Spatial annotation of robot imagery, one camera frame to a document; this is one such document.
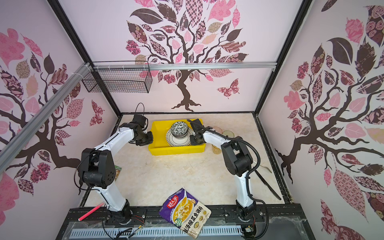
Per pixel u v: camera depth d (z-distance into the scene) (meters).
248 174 0.55
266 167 0.92
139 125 0.71
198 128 0.79
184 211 0.74
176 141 0.98
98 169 0.48
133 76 0.95
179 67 0.92
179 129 1.00
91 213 0.75
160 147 0.97
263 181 0.85
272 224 0.71
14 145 0.51
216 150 0.92
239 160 0.54
